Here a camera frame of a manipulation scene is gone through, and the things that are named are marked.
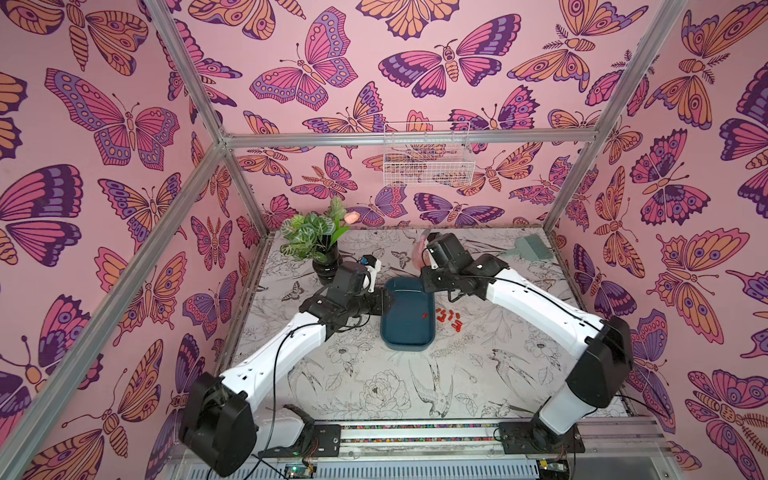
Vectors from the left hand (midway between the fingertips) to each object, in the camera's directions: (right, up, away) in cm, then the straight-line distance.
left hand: (394, 295), depth 80 cm
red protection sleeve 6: (+20, -12, +14) cm, 27 cm away
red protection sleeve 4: (+21, -9, +16) cm, 28 cm away
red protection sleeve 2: (+17, -8, +17) cm, 25 cm away
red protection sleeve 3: (+18, -9, +15) cm, 25 cm away
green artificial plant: (-24, +16, +4) cm, 29 cm away
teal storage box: (+4, -8, +15) cm, 18 cm away
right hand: (+6, +4, +1) cm, 8 cm away
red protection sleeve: (+16, -9, +15) cm, 23 cm away
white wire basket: (+13, +43, +15) cm, 47 cm away
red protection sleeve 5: (+21, -11, +14) cm, 28 cm away
